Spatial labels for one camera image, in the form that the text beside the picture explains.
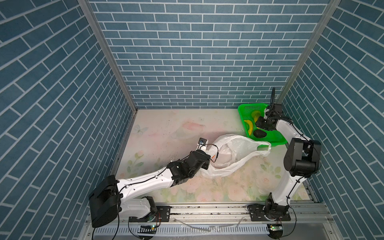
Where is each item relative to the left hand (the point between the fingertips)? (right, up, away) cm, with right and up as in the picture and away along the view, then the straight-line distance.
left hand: (208, 153), depth 78 cm
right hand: (+34, +17, +20) cm, 43 cm away
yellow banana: (+32, +13, +28) cm, 44 cm away
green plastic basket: (+34, +23, +37) cm, 56 cm away
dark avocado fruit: (+36, +9, +22) cm, 43 cm away
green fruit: (+34, +22, +24) cm, 47 cm away
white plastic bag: (+14, -1, +17) cm, 22 cm away
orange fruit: (+2, 0, -7) cm, 7 cm away
